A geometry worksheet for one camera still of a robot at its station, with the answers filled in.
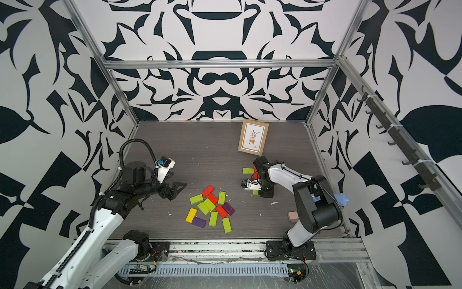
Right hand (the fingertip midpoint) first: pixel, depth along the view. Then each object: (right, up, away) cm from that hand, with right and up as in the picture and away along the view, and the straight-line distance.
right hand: (265, 186), depth 92 cm
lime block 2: (-6, -2, -4) cm, 7 cm away
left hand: (-40, +8, -16) cm, 44 cm away
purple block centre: (-19, -9, -7) cm, 22 cm away
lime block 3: (-34, -5, -5) cm, 35 cm away
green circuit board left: (-52, -27, -22) cm, 62 cm away
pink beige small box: (+10, -11, -11) cm, 19 cm away
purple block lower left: (-32, -13, -11) cm, 36 cm away
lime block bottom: (-19, -14, -12) cm, 27 cm away
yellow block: (-35, -10, -9) cm, 38 cm away
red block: (-29, -2, -3) cm, 29 cm away
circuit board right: (+8, -28, -21) cm, 36 cm away
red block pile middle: (-28, -7, -6) cm, 30 cm away
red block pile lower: (-22, -10, -8) cm, 25 cm away
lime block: (-8, +7, +5) cm, 12 cm away
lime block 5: (-25, -12, -9) cm, 30 cm away
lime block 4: (-22, -4, -5) cm, 23 cm away
